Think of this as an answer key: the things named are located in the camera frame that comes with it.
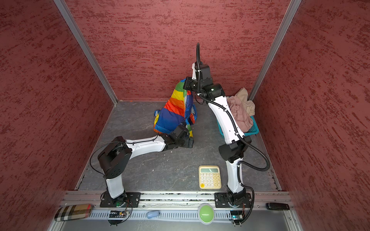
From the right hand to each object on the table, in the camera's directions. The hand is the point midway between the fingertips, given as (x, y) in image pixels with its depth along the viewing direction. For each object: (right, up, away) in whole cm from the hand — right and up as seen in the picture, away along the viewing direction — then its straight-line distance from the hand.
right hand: (184, 83), depth 77 cm
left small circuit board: (-35, -69, -4) cm, 77 cm away
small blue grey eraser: (-16, -67, -7) cm, 69 cm away
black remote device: (+48, -64, -6) cm, 80 cm away
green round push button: (+11, -67, -7) cm, 68 cm away
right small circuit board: (+27, -68, -6) cm, 74 cm away
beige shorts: (+47, -10, +26) cm, 55 cm away
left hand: (+1, -35, +14) cm, 38 cm away
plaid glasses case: (-54, -65, -9) cm, 85 cm away
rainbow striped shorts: (-5, -13, +20) cm, 24 cm away
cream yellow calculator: (+14, -53, +3) cm, 55 cm away
